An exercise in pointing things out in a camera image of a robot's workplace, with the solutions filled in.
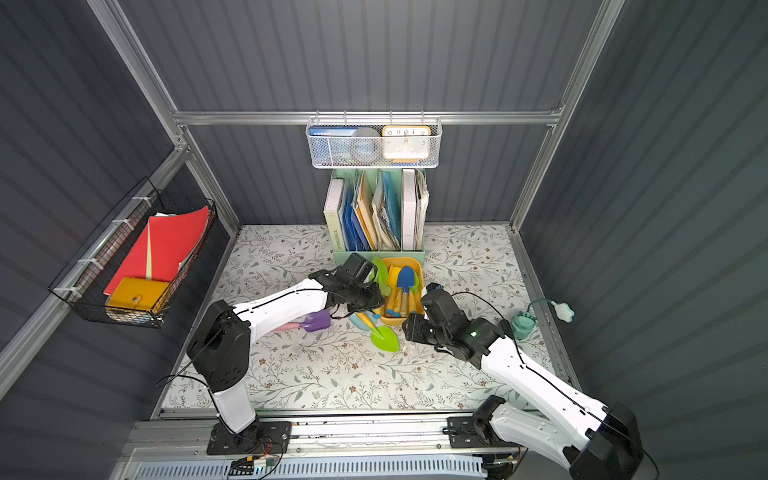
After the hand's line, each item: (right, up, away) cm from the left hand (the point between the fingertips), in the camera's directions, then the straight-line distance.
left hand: (382, 300), depth 87 cm
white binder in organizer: (+8, +28, +7) cm, 30 cm away
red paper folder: (-54, +16, -13) cm, 58 cm away
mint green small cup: (+41, -7, -2) cm, 41 cm away
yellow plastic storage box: (+7, +11, +16) cm, 20 cm away
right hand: (+9, -5, -10) cm, 14 cm away
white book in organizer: (-16, +26, +2) cm, 30 cm away
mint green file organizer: (-2, +27, +9) cm, 28 cm away
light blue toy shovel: (-8, -8, +7) cm, 13 cm away
